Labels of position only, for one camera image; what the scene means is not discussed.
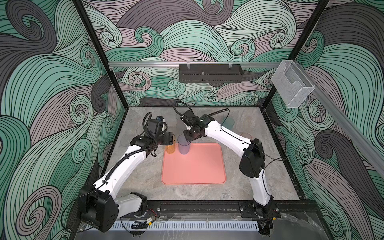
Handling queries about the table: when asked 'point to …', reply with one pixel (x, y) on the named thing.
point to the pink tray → (204, 164)
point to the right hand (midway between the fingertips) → (187, 137)
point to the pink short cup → (246, 135)
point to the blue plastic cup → (184, 146)
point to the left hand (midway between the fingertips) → (165, 134)
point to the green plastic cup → (228, 122)
